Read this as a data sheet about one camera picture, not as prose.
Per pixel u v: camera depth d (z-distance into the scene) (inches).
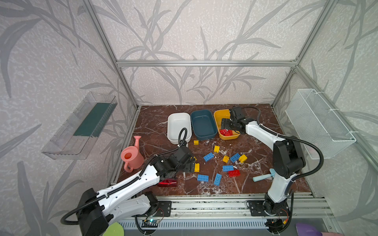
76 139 24.8
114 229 26.8
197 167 33.7
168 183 31.1
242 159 35.0
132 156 31.7
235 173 33.2
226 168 34.1
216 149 36.9
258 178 32.6
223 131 39.4
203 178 32.6
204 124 41.5
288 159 19.3
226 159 35.7
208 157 35.8
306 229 26.8
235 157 35.9
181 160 22.5
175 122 43.5
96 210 15.2
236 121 28.9
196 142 38.0
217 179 32.9
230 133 40.1
